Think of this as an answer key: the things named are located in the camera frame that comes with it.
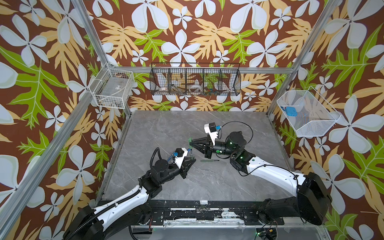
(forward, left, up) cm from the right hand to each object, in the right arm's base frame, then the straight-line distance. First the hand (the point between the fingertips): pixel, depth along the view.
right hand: (191, 145), depth 65 cm
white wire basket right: (+22, -66, -4) cm, 70 cm away
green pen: (-1, 0, -6) cm, 6 cm away
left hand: (0, -1, -11) cm, 11 cm away
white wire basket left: (+39, +46, +4) cm, 60 cm away
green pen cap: (+2, 0, +1) cm, 2 cm away
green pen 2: (+8, -12, -31) cm, 34 cm away
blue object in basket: (+26, -59, -6) cm, 65 cm away
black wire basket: (+53, +13, 0) cm, 55 cm away
